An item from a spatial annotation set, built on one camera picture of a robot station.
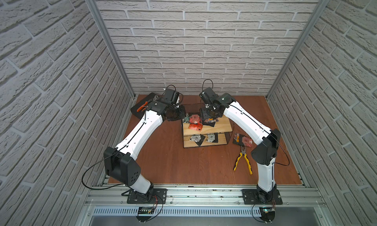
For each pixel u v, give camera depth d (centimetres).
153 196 73
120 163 41
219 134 95
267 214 70
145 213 71
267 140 48
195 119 85
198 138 92
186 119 85
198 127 81
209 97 63
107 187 44
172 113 64
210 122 83
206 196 76
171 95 60
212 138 94
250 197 73
